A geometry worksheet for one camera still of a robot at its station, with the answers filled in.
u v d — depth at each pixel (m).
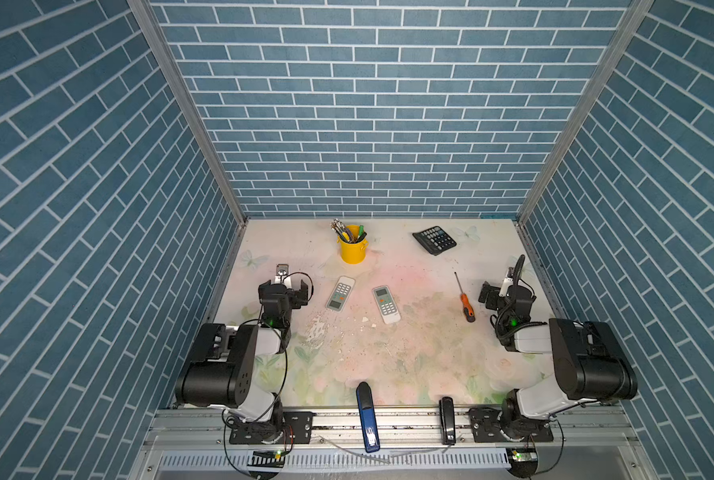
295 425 0.74
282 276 0.79
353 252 1.03
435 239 1.12
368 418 0.72
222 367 0.45
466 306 0.95
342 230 0.97
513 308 0.72
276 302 0.71
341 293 0.99
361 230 1.02
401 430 0.75
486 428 0.74
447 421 0.73
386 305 0.94
